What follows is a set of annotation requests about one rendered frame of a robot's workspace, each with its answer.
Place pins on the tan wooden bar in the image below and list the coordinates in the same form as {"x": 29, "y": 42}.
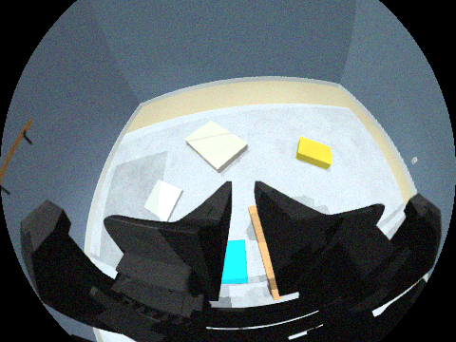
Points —
{"x": 263, "y": 249}

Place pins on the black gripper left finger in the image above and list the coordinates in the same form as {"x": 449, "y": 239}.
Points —
{"x": 198, "y": 240}

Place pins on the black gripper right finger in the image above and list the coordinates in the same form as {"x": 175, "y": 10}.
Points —
{"x": 298, "y": 238}

